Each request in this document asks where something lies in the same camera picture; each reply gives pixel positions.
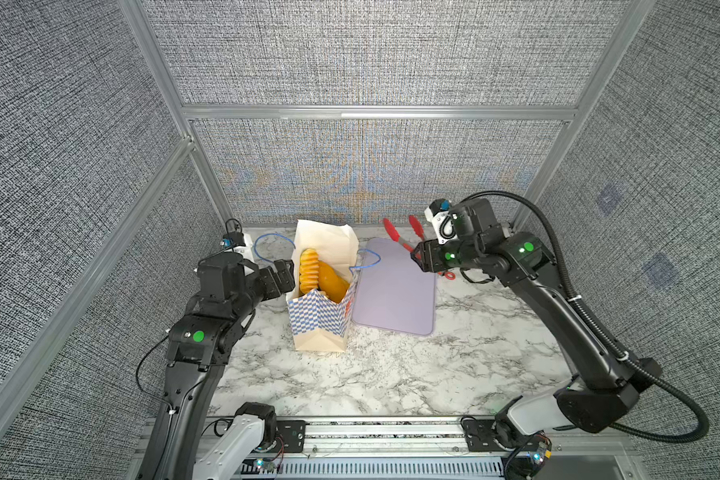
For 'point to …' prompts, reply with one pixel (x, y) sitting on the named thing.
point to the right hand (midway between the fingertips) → (423, 248)
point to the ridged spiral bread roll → (309, 270)
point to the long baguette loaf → (332, 285)
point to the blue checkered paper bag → (318, 322)
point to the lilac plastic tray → (393, 291)
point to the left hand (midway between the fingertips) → (277, 265)
